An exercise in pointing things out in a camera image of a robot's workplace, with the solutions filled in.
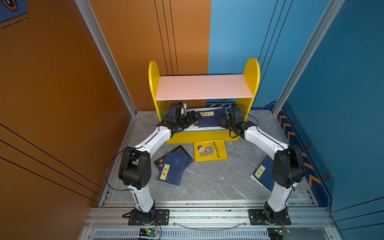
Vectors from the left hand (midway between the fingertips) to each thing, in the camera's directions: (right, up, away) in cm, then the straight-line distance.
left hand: (199, 116), depth 87 cm
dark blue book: (+7, -1, +7) cm, 10 cm away
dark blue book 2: (-16, -31, 0) cm, 35 cm away
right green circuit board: (+39, -55, -18) cm, 70 cm away
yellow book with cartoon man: (+7, -22, +10) cm, 25 cm away
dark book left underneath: (-13, -22, +9) cm, 27 cm away
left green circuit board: (-25, -57, -16) cm, 64 cm away
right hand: (+14, -2, +6) cm, 16 cm away
